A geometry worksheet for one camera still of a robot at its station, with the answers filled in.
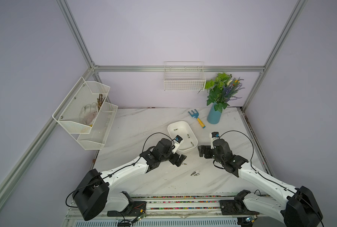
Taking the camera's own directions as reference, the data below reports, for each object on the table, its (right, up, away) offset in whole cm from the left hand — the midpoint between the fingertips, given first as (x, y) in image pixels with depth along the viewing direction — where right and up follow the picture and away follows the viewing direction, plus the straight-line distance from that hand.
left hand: (178, 152), depth 82 cm
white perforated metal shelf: (-56, +25, -5) cm, 61 cm away
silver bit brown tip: (-1, +13, +25) cm, 28 cm away
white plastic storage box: (+5, +13, +26) cm, 29 cm away
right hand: (+17, +2, +3) cm, 17 cm away
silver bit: (+10, +3, +17) cm, 20 cm away
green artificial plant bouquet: (+27, +38, +4) cm, 47 cm away
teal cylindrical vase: (+28, +22, +25) cm, 44 cm away
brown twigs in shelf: (-46, +31, -1) cm, 56 cm away
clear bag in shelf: (-51, +23, -4) cm, 56 cm away
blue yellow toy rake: (+16, +25, +35) cm, 46 cm away
